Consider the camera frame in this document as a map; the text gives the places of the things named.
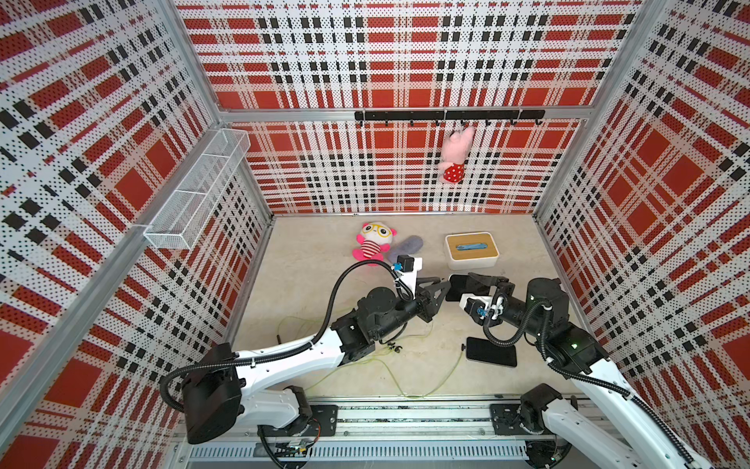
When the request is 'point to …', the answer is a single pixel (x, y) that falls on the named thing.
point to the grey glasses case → (407, 246)
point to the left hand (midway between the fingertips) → (447, 281)
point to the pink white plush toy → (375, 239)
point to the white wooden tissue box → (473, 250)
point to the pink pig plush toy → (453, 154)
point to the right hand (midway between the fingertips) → (475, 282)
